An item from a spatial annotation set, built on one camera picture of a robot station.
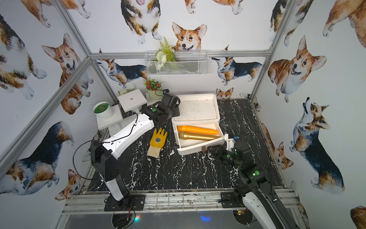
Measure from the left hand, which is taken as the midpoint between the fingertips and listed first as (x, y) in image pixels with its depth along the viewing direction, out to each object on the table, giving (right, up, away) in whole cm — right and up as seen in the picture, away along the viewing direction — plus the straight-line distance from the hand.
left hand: (178, 107), depth 82 cm
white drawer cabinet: (+12, -2, +1) cm, 12 cm away
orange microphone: (+5, -12, -2) cm, 14 cm away
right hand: (+15, -21, -12) cm, 29 cm away
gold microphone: (+10, -16, -4) cm, 20 cm away
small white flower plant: (-43, +13, +24) cm, 51 cm away
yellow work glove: (-16, -23, +13) cm, 31 cm away
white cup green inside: (-45, -2, +2) cm, 45 cm away
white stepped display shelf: (-31, +4, +9) cm, 33 cm away
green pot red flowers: (-18, +13, +12) cm, 25 cm away
